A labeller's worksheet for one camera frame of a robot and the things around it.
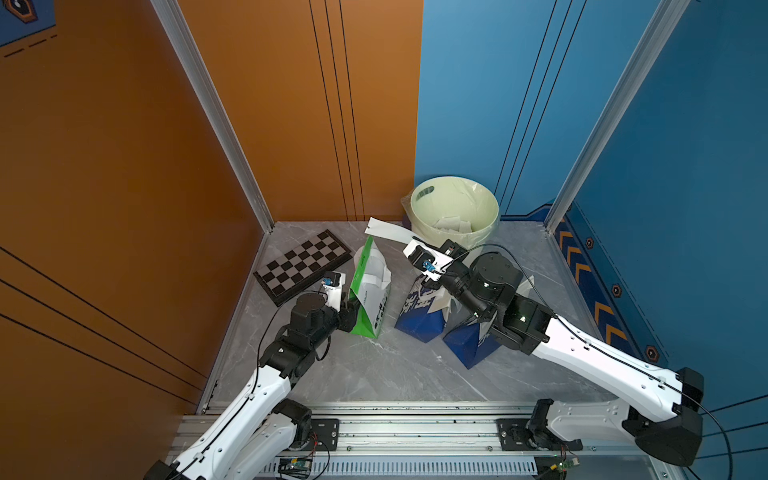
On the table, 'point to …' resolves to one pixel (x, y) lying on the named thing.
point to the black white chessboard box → (301, 267)
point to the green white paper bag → (370, 293)
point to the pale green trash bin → (451, 207)
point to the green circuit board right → (563, 465)
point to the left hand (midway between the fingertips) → (354, 293)
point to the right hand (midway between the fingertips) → (422, 232)
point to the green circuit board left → (295, 467)
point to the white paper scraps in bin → (453, 224)
